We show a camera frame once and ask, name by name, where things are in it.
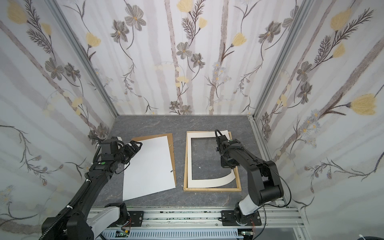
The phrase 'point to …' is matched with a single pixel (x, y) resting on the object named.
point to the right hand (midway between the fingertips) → (228, 163)
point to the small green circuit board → (120, 233)
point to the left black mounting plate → (137, 218)
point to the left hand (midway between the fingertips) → (136, 143)
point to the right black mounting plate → (229, 219)
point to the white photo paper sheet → (150, 171)
